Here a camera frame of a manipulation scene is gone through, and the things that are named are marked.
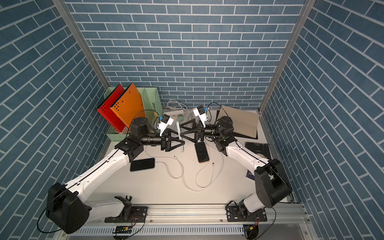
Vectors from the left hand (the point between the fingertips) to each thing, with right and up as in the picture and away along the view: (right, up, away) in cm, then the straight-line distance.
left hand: (185, 142), depth 67 cm
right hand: (0, +4, -1) cm, 4 cm away
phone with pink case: (+8, -12, +35) cm, 37 cm away
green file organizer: (-28, +24, +38) cm, 53 cm away
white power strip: (-13, +16, +48) cm, 52 cm away
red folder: (-45, +15, +16) cm, 50 cm away
